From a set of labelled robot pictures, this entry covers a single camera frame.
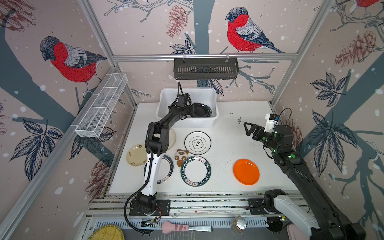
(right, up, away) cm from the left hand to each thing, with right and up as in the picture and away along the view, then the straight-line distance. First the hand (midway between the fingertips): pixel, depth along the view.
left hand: (193, 108), depth 106 cm
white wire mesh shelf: (-50, 0, -27) cm, 56 cm away
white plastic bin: (-20, +8, +5) cm, 23 cm away
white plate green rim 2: (-16, -39, -20) cm, 46 cm away
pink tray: (+45, -58, -41) cm, 84 cm away
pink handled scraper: (-11, -56, -40) cm, 70 cm away
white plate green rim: (+13, -2, +8) cm, 16 cm away
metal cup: (+20, -51, -45) cm, 71 cm away
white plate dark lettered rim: (+2, -38, -20) cm, 43 cm away
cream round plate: (-14, -22, -5) cm, 27 cm away
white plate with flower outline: (+3, -24, -8) cm, 25 cm away
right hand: (+29, -11, -30) cm, 44 cm away
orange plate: (+31, -38, -22) cm, 53 cm away
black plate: (+7, -1, +15) cm, 17 cm away
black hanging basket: (+9, +28, -2) cm, 30 cm away
